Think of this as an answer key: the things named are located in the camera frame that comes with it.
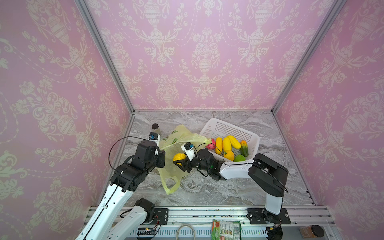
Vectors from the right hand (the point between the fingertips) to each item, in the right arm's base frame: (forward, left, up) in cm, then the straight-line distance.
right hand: (177, 158), depth 82 cm
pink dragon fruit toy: (+12, -21, -8) cm, 25 cm away
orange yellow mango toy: (+3, -30, -5) cm, 30 cm away
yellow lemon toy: (-1, -1, +4) cm, 4 cm away
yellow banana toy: (+12, -25, -8) cm, 29 cm away
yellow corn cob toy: (+12, -30, -8) cm, 34 cm away
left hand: (-3, +6, +11) cm, 13 cm away
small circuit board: (-31, +16, -15) cm, 38 cm away
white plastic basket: (+27, -25, -9) cm, 38 cm away
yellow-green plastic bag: (+2, +2, +12) cm, 12 cm away
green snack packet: (-32, -22, -10) cm, 41 cm away
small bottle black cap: (+26, +17, -2) cm, 31 cm away
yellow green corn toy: (+9, -40, -8) cm, 42 cm away
